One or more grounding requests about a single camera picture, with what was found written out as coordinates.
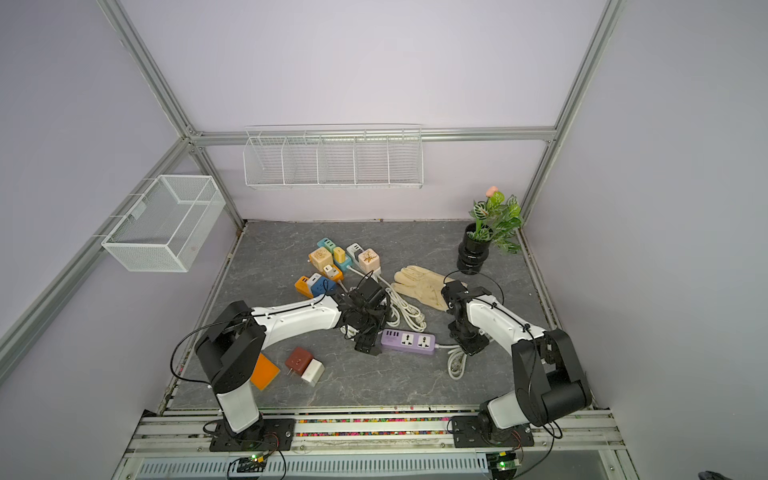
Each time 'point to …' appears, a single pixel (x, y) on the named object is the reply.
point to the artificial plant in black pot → (497, 220)
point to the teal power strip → (330, 245)
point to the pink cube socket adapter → (368, 260)
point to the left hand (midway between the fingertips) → (393, 333)
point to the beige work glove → (423, 285)
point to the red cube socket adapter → (298, 360)
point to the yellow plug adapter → (339, 254)
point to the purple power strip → (409, 340)
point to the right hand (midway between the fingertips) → (463, 340)
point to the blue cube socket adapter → (323, 285)
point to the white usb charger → (314, 372)
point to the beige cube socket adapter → (321, 258)
